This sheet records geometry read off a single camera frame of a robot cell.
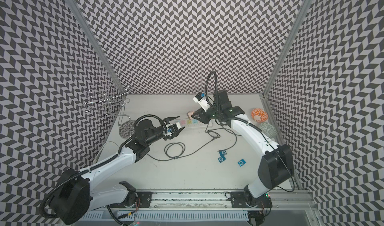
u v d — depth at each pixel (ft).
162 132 2.12
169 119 2.27
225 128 3.32
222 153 2.91
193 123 2.43
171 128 2.04
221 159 2.83
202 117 2.24
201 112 2.26
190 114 2.51
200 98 2.19
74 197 1.29
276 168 1.39
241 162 2.77
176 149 2.93
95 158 2.87
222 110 1.99
